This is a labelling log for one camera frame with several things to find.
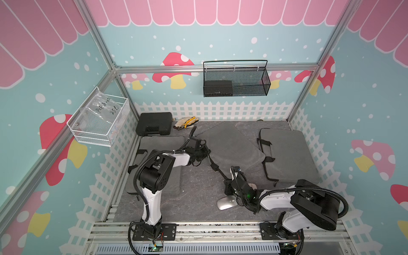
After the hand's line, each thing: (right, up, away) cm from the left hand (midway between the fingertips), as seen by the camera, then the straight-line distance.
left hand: (211, 152), depth 100 cm
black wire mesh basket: (+14, +43, -7) cm, 45 cm away
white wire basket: (-53, +17, -27) cm, 62 cm away
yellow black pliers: (-16, +21, +20) cm, 33 cm away
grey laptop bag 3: (+47, -3, -3) cm, 47 cm away
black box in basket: (+4, +38, -10) cm, 39 cm away
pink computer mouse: (+23, -17, -13) cm, 31 cm away
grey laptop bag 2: (+13, +4, +3) cm, 14 cm away
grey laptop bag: (-42, +5, +5) cm, 42 cm away
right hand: (+6, -16, -12) cm, 20 cm away
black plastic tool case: (-41, +20, +14) cm, 48 cm away
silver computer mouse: (+8, -24, -17) cm, 31 cm away
